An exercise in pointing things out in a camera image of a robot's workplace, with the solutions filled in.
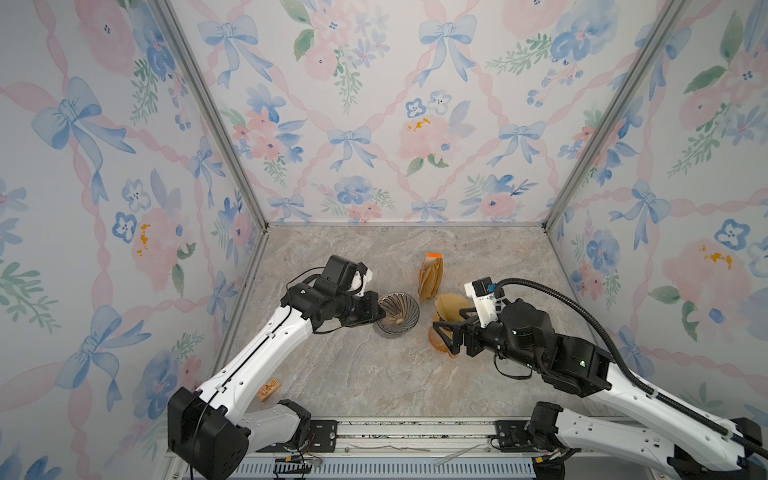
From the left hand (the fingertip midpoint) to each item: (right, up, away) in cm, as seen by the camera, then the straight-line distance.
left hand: (387, 312), depth 73 cm
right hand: (+13, 0, -7) cm, 15 cm away
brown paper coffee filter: (+16, 0, +8) cm, 18 cm away
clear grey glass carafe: (0, -11, +18) cm, 21 cm away
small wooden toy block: (-32, -22, +7) cm, 39 cm away
